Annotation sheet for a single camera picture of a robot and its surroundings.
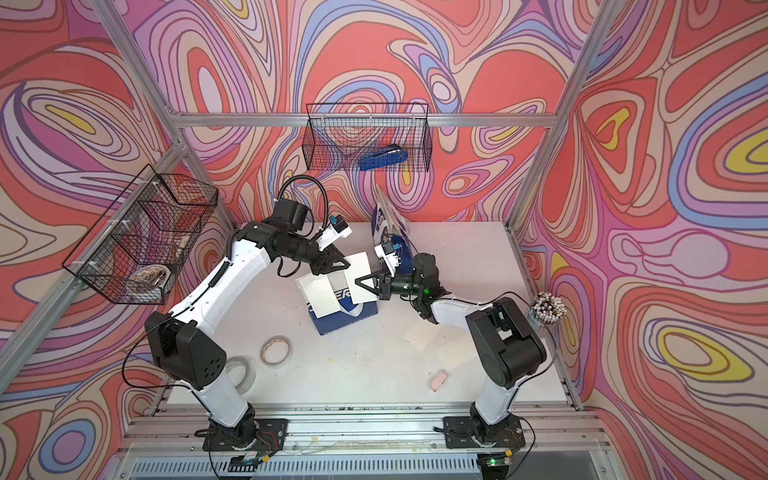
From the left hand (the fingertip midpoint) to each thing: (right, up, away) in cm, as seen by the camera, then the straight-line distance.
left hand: (347, 261), depth 78 cm
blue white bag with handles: (+2, -11, +2) cm, 11 cm away
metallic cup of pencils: (+52, -12, -3) cm, 53 cm away
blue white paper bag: (+11, +10, +10) cm, 18 cm away
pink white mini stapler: (+25, -33, +2) cm, 41 cm away
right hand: (+3, -8, +2) cm, 8 cm away
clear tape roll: (-27, -32, +3) cm, 42 cm away
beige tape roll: (-22, -27, +9) cm, 36 cm away
